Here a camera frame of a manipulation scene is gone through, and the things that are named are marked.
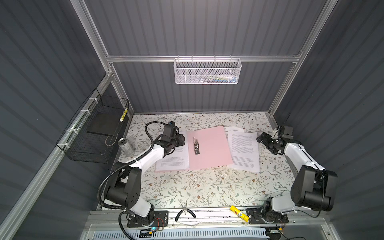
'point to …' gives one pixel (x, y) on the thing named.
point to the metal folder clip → (196, 145)
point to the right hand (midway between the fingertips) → (265, 142)
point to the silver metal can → (129, 150)
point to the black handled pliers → (184, 209)
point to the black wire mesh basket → (92, 135)
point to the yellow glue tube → (239, 213)
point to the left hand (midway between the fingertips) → (182, 138)
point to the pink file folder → (207, 147)
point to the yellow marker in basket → (123, 115)
